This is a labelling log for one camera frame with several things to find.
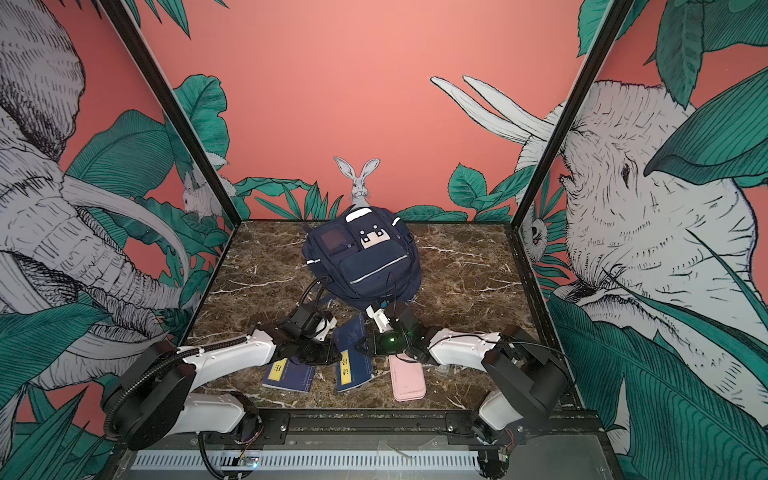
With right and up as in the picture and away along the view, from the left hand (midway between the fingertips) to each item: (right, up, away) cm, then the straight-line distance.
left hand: (342, 355), depth 84 cm
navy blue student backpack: (+4, +28, +20) cm, 34 cm away
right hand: (+4, +3, -5) cm, 8 cm away
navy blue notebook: (-14, -4, -4) cm, 15 cm away
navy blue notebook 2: (+4, -3, -3) cm, 6 cm away
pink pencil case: (+19, -5, -4) cm, 20 cm away
